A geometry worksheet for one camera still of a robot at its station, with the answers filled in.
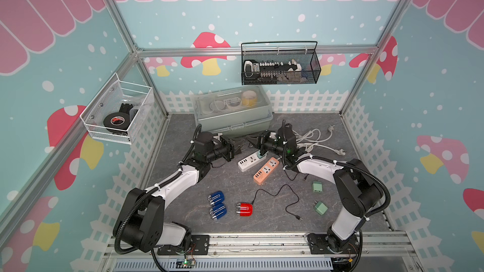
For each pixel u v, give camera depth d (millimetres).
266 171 918
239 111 929
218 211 801
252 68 893
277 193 873
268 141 763
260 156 964
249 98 1049
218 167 717
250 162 951
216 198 833
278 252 733
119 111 736
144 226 423
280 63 915
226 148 740
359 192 472
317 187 868
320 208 815
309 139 1055
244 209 811
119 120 707
